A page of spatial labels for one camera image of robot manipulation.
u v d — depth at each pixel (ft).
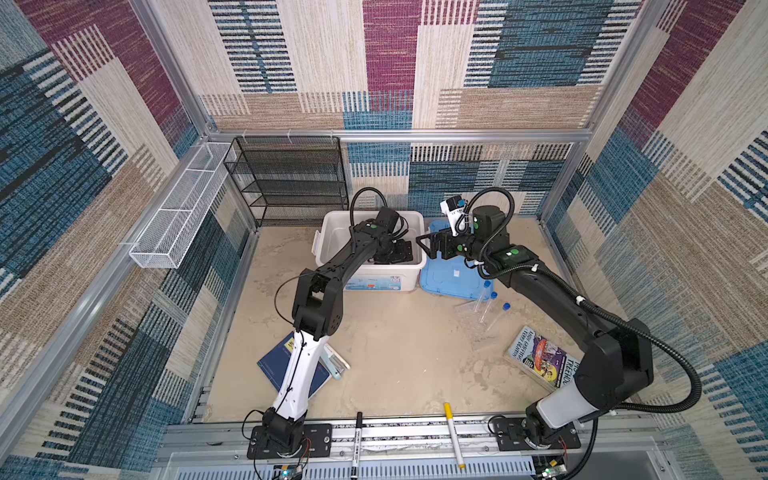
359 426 2.45
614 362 1.41
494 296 2.67
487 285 2.73
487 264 2.02
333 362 2.73
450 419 2.49
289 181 3.61
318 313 2.04
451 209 2.34
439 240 2.31
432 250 2.39
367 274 3.02
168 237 3.00
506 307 2.60
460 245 2.30
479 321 3.01
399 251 2.98
